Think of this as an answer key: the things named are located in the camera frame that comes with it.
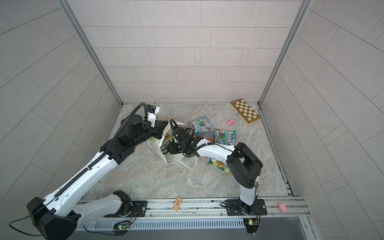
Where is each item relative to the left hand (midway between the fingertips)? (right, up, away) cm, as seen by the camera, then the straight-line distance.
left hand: (170, 121), depth 69 cm
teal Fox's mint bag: (+30, -11, +25) cm, 40 cm away
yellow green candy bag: (+25, -25, +14) cm, 38 cm away
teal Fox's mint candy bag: (+14, -4, +32) cm, 35 cm away
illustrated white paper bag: (-8, -12, +5) cm, 15 cm away
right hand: (-4, -17, +14) cm, 22 cm away
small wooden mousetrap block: (+3, -41, +3) cm, 41 cm away
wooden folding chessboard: (+48, +3, +37) cm, 60 cm away
